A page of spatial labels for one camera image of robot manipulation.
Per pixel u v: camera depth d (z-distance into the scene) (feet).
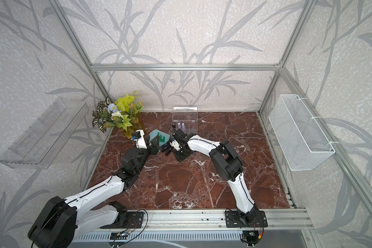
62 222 1.31
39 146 2.14
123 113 2.96
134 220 2.42
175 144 2.92
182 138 2.47
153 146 2.35
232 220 2.38
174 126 3.45
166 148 3.24
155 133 3.51
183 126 3.42
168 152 3.16
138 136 2.20
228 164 1.82
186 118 3.88
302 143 1.96
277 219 2.46
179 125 3.44
